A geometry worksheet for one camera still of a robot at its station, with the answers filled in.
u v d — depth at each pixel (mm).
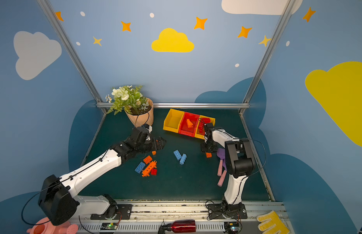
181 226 666
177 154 942
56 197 391
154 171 863
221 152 960
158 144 720
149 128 751
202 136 1019
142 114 945
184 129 1098
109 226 706
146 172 864
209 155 954
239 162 515
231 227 713
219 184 826
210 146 807
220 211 746
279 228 699
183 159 925
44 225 605
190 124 1105
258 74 967
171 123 1127
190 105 1239
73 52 855
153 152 955
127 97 885
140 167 885
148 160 926
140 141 618
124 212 736
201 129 1056
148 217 733
